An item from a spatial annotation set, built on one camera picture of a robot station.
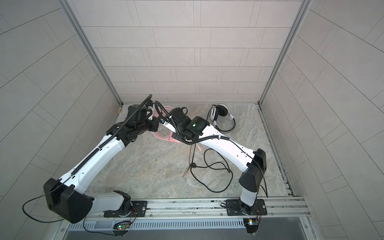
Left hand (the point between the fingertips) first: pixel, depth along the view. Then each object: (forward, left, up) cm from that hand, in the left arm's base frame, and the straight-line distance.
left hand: (162, 117), depth 77 cm
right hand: (-5, -9, -1) cm, 11 cm away
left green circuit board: (-45, +13, -19) cm, 51 cm away
